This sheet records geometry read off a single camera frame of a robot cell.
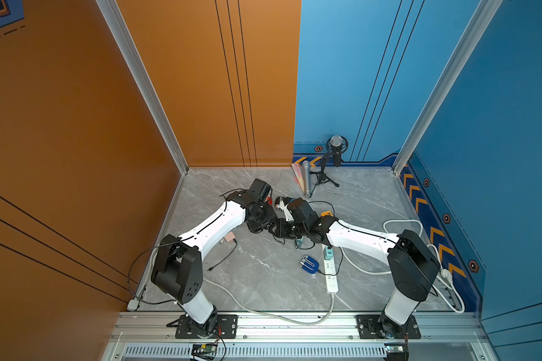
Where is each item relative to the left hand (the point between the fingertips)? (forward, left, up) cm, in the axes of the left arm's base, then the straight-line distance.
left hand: (274, 218), depth 87 cm
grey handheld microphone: (+35, -16, -10) cm, 39 cm away
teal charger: (-12, -20, -5) cm, 24 cm away
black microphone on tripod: (+30, -26, +11) cm, 42 cm away
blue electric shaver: (-14, -13, -9) cm, 22 cm away
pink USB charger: (-3, +19, -10) cm, 21 cm away
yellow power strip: (+9, -23, -10) cm, 26 cm away
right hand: (-5, +1, 0) cm, 5 cm away
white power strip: (-20, -21, -10) cm, 31 cm away
